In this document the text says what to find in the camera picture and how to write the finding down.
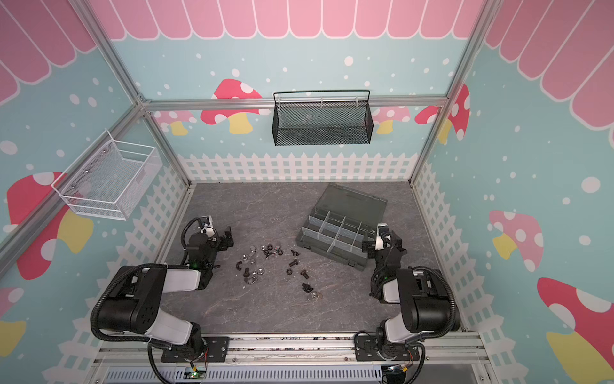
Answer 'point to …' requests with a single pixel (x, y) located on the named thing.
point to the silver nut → (245, 257)
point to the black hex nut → (289, 271)
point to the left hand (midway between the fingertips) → (219, 231)
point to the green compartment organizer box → (340, 222)
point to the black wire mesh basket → (322, 123)
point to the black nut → (269, 247)
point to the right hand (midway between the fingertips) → (380, 231)
